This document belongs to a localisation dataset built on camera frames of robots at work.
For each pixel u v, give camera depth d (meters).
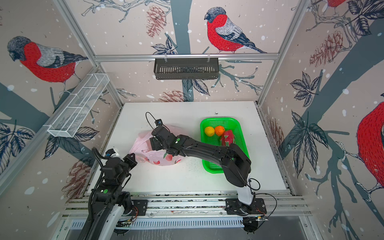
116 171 0.60
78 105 0.78
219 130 0.97
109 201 0.54
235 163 0.46
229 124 1.03
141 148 0.79
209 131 0.98
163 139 0.60
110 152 0.70
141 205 0.74
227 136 0.90
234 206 0.73
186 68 1.06
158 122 0.71
